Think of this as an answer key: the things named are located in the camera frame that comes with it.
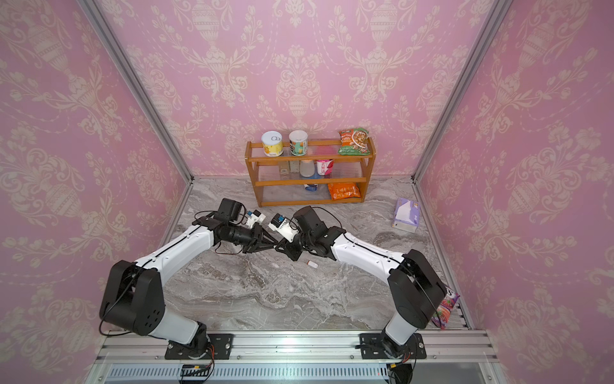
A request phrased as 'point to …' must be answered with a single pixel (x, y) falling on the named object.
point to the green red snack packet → (354, 142)
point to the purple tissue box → (406, 217)
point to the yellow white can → (273, 143)
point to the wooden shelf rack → (323, 176)
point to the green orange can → (298, 142)
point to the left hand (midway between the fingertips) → (277, 245)
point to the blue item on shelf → (312, 187)
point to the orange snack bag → (342, 190)
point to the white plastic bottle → (307, 168)
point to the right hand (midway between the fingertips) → (279, 245)
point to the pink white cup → (324, 166)
